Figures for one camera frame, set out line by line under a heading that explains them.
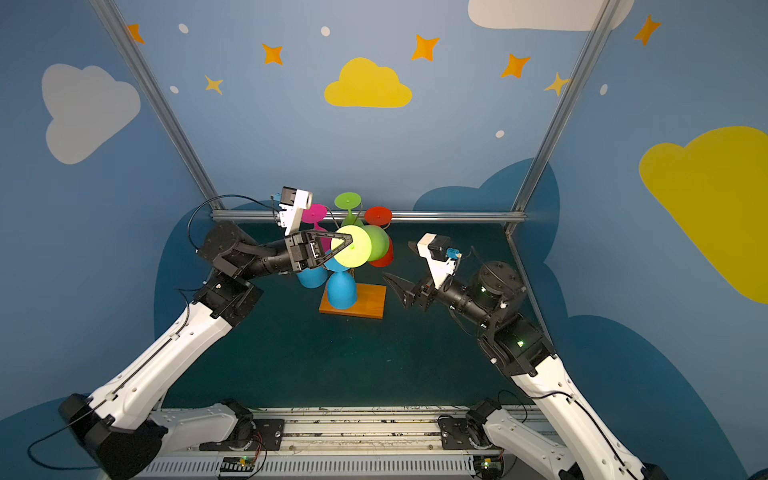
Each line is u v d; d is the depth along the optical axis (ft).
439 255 1.44
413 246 1.85
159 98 2.73
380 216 2.56
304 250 1.64
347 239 1.69
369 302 3.20
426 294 1.58
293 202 1.63
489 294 1.36
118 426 1.24
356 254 1.71
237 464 2.39
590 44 2.45
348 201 2.69
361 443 2.41
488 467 2.40
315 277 2.57
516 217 3.86
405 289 1.61
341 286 2.41
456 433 2.44
